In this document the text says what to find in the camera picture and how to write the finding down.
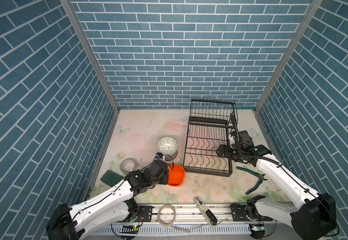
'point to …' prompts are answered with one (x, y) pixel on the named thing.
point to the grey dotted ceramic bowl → (168, 157)
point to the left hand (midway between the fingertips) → (169, 175)
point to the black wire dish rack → (209, 124)
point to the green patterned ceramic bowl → (167, 145)
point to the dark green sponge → (111, 178)
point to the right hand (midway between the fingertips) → (221, 150)
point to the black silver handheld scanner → (210, 217)
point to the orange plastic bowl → (176, 175)
